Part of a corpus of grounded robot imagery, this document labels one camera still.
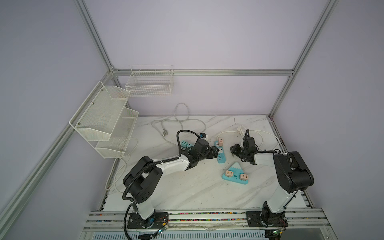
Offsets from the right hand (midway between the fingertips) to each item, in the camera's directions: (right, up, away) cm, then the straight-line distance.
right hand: (231, 147), depth 99 cm
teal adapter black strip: (-32, +3, -4) cm, 32 cm away
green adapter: (0, -5, -2) cm, 5 cm away
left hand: (-13, 0, -11) cm, 17 cm away
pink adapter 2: (-6, -12, -17) cm, 22 cm away
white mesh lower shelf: (-82, -1, +6) cm, 82 cm away
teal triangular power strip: (0, -12, -12) cm, 17 cm away
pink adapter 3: (+3, -14, -18) cm, 23 cm away
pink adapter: (-8, +4, -3) cm, 10 cm away
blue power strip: (-8, -5, -5) cm, 10 cm away
